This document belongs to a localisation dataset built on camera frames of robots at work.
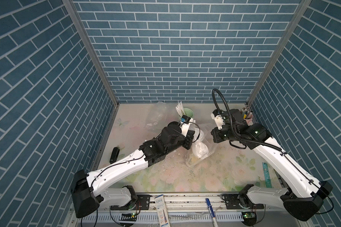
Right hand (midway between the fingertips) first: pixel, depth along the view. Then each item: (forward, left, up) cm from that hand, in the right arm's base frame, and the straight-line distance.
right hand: (212, 133), depth 72 cm
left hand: (-3, +8, +3) cm, 9 cm away
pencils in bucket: (+26, -27, -10) cm, 38 cm away
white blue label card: (-34, +23, -24) cm, 48 cm away
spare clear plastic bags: (+26, +36, -23) cm, 50 cm away
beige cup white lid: (-9, +7, -3) cm, 12 cm away
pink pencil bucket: (+25, -31, -17) cm, 43 cm away
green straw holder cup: (+25, +12, -13) cm, 31 cm away
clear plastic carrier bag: (+1, +3, -5) cm, 6 cm away
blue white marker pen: (-36, -3, -25) cm, 44 cm away
